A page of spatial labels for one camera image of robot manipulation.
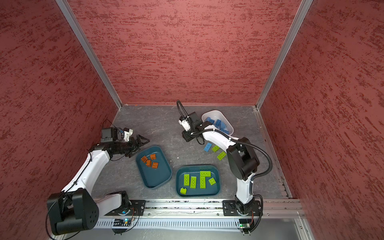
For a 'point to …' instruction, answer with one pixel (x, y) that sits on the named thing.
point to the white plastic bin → (218, 118)
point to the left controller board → (122, 222)
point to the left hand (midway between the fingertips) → (145, 147)
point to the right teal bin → (210, 191)
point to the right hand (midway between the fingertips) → (184, 138)
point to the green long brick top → (202, 182)
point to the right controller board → (245, 223)
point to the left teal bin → (152, 177)
